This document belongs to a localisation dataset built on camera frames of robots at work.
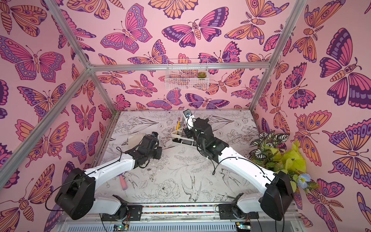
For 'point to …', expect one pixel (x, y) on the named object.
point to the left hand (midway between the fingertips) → (161, 148)
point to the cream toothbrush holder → (179, 136)
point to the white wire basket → (181, 74)
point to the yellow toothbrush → (178, 123)
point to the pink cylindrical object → (123, 182)
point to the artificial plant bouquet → (266, 150)
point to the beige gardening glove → (135, 140)
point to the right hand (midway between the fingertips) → (190, 116)
